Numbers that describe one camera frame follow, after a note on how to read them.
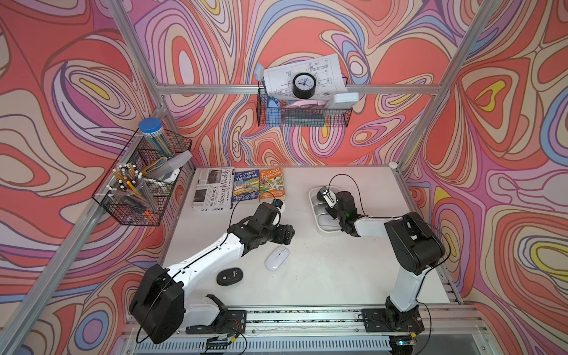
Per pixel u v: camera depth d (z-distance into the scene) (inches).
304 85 30.9
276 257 34.0
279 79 33.0
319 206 40.4
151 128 27.5
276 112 31.3
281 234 28.3
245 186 42.9
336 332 28.5
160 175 29.5
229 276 31.8
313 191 39.9
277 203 29.3
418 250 19.9
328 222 36.9
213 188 42.0
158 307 15.8
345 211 30.2
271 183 43.3
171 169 28.5
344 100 28.1
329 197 33.7
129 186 22.7
